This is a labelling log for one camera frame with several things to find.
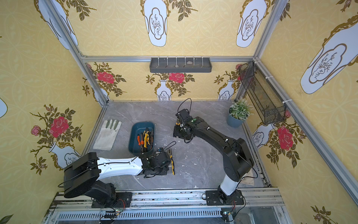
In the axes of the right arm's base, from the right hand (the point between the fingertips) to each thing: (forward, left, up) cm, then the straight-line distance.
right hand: (175, 136), depth 86 cm
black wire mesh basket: (+18, -55, +14) cm, 59 cm away
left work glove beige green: (+3, +50, -10) cm, 51 cm away
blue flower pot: (+18, -40, -7) cm, 45 cm away
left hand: (-17, +4, -12) cm, 21 cm away
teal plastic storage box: (+3, +24, -8) cm, 25 cm away
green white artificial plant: (+21, -43, +4) cm, 47 cm away
